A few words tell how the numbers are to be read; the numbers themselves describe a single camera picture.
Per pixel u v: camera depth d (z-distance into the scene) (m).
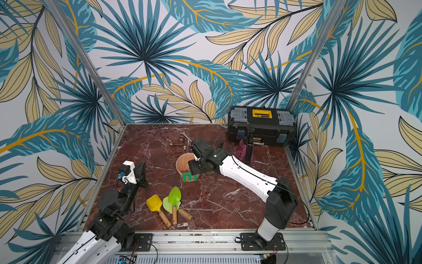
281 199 0.42
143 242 0.74
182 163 0.93
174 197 0.85
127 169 0.56
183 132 1.14
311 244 0.73
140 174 0.63
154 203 0.82
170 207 0.83
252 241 0.74
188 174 0.82
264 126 0.97
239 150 0.85
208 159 0.56
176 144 1.07
